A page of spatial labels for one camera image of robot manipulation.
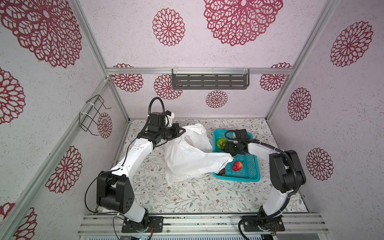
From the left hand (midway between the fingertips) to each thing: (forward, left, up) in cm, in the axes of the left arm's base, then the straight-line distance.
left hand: (185, 132), depth 81 cm
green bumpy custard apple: (+6, -23, -18) cm, 30 cm away
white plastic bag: (-12, -3, -4) cm, 13 cm away
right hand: (+4, -30, -19) cm, 36 cm away
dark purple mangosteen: (-14, -21, -20) cm, 33 cm away
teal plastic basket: (-10, -35, -22) cm, 43 cm away
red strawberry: (-10, -31, -20) cm, 39 cm away
